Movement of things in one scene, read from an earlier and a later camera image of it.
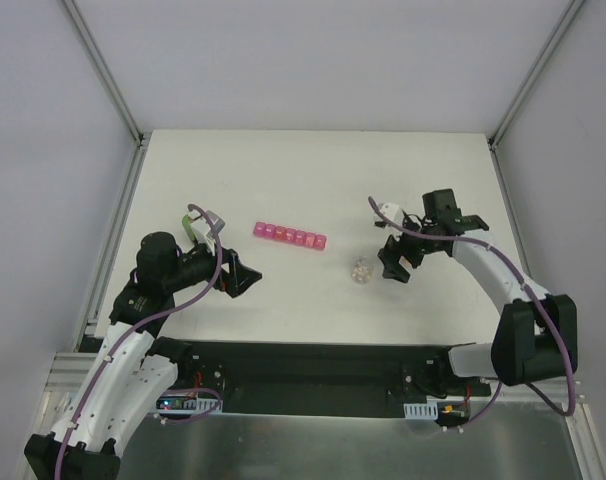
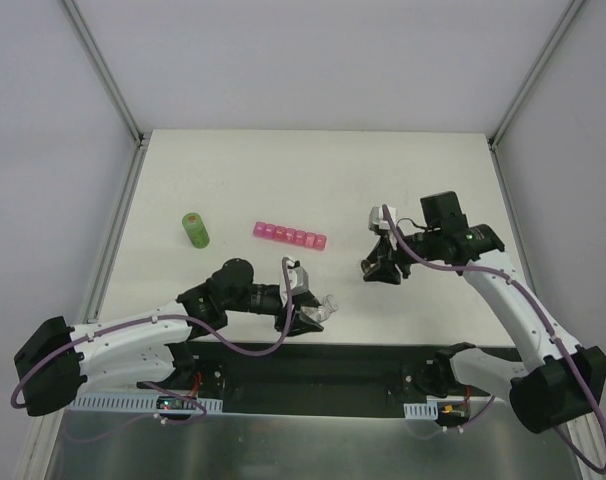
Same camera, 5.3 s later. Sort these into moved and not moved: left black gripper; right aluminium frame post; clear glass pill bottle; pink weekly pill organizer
Moved: clear glass pill bottle; left black gripper
Not moved: pink weekly pill organizer; right aluminium frame post
